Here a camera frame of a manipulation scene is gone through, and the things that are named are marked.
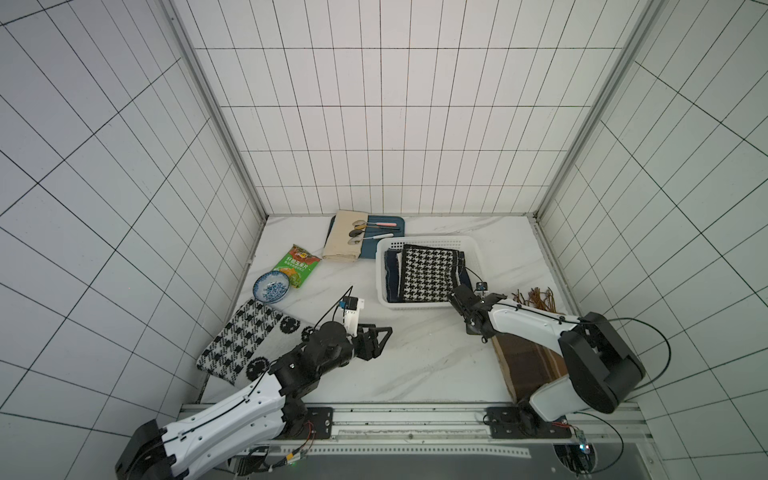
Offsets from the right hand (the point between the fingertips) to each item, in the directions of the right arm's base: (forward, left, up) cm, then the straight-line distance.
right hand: (476, 324), depth 90 cm
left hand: (-10, +29, +12) cm, 33 cm away
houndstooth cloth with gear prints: (-11, +66, +5) cm, 67 cm away
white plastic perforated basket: (+25, +1, +9) cm, 26 cm away
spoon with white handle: (+30, +41, +2) cm, 51 cm away
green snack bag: (+18, +61, +2) cm, 63 cm away
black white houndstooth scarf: (+13, +15, +7) cm, 21 cm away
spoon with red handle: (+39, +33, +2) cm, 52 cm away
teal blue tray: (+30, +36, 0) cm, 47 cm away
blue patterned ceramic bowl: (+8, +67, +3) cm, 68 cm away
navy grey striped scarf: (+14, +26, +5) cm, 30 cm away
